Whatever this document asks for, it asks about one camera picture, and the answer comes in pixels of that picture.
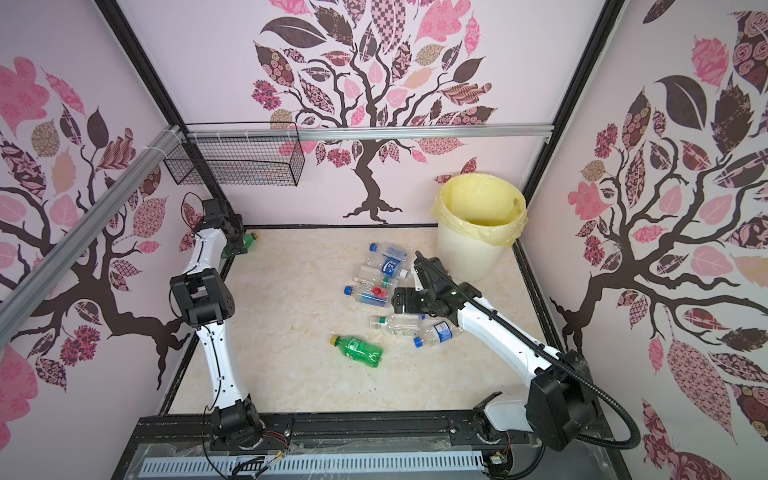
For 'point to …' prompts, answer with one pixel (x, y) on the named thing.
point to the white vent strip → (219, 465)
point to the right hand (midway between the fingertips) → (406, 296)
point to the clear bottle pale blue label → (392, 252)
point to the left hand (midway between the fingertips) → (242, 228)
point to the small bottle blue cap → (438, 333)
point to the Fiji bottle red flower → (369, 294)
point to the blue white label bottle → (377, 270)
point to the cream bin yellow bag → (478, 216)
